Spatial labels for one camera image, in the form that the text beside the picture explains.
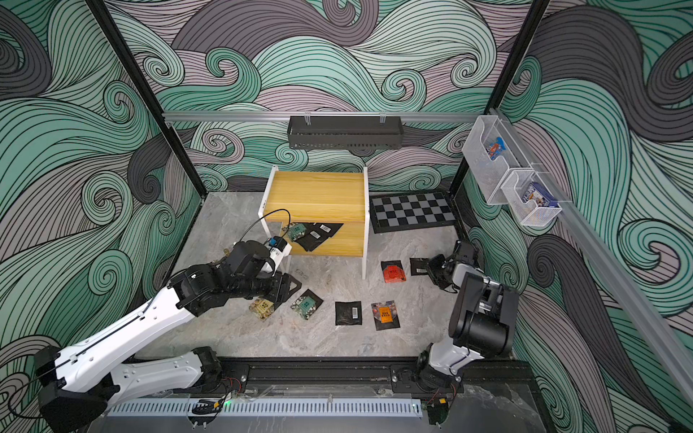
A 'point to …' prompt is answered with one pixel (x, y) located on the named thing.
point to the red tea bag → (392, 271)
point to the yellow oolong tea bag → (263, 308)
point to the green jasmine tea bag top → (307, 304)
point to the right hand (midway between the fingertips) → (431, 269)
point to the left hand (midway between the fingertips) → (295, 281)
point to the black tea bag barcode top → (348, 313)
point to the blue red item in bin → (495, 149)
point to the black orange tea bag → (385, 315)
